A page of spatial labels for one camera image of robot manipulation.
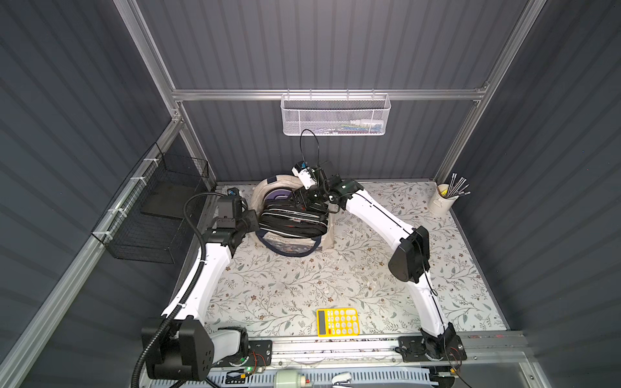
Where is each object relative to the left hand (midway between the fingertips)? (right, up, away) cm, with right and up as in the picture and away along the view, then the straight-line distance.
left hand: (252, 216), depth 82 cm
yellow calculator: (+29, -35, -3) cm, 45 cm away
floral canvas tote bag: (+11, -10, +4) cm, 16 cm away
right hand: (+15, +8, +4) cm, 18 cm away
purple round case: (+7, +8, +9) cm, 14 cm away
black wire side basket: (-30, -2, -9) cm, 31 cm away
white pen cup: (+74, +6, +20) cm, 77 cm away
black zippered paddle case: (+10, 0, +7) cm, 12 cm away
